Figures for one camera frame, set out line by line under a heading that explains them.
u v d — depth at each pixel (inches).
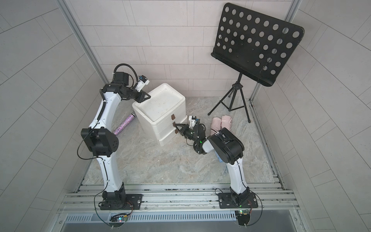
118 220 25.8
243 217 26.8
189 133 32.0
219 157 22.3
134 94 29.1
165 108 31.9
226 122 39.0
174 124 34.5
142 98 29.8
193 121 34.1
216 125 38.1
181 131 31.8
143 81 29.9
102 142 20.7
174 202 28.4
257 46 25.8
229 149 20.1
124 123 39.0
